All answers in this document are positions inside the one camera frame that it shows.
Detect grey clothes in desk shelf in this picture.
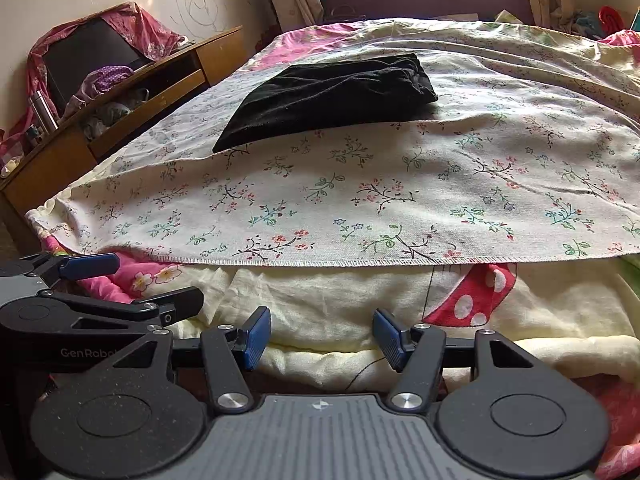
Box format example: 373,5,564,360
80,87,151,141

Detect wooden desk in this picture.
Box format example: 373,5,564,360
0,25,251,251

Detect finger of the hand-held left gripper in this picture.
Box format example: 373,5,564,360
37,286,205,332
0,252,122,288

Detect black television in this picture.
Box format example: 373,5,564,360
42,17,151,111

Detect purple dotted cloth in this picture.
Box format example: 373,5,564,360
60,64,136,116

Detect pink floral cloth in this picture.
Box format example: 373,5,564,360
25,2,188,111

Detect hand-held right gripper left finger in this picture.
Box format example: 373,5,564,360
107,306,272,413

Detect cream pink floral quilt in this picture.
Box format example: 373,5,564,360
25,17,640,480

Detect dark handbag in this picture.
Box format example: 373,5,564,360
325,4,363,23

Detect steel thermos flask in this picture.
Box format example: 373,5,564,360
27,89,60,133

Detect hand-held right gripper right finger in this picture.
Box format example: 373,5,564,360
372,309,548,413

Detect pile of clothes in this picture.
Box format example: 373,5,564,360
567,7,603,38

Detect white floral bed sheet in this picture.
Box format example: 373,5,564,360
25,19,640,267

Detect black pants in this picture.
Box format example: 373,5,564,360
212,52,439,153

